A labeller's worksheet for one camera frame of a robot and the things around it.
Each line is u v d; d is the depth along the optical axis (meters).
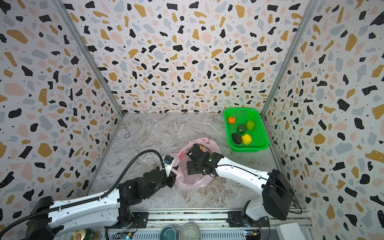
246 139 1.00
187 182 0.72
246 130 1.09
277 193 0.42
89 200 0.47
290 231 0.68
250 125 1.08
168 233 0.70
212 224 0.73
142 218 0.75
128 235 0.70
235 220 0.73
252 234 0.72
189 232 0.71
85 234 0.61
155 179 0.53
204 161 0.61
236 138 1.03
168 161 0.62
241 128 1.06
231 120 1.13
